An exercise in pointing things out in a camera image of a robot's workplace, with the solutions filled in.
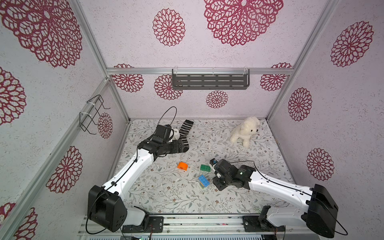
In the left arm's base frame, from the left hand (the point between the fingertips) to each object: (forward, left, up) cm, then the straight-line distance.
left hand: (177, 147), depth 82 cm
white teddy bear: (+14, -40, -3) cm, 42 cm away
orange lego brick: (-2, -2, -18) cm, 18 cm away
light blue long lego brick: (-15, -15, -12) cm, 24 cm away
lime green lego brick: (-16, -14, -15) cm, 26 cm away
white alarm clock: (+15, +2, -10) cm, 18 cm away
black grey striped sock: (+27, -2, -18) cm, 33 cm away
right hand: (-14, -20, -10) cm, 26 cm away
